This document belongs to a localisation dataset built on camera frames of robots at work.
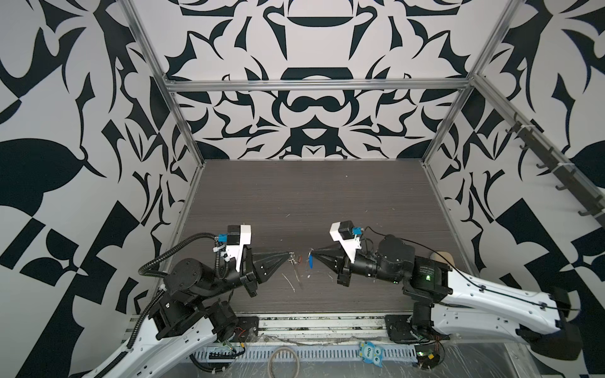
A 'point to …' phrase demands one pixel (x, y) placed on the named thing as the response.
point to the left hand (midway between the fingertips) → (288, 252)
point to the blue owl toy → (371, 353)
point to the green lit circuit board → (427, 360)
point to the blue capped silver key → (311, 261)
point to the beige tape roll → (295, 357)
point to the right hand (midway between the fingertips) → (315, 253)
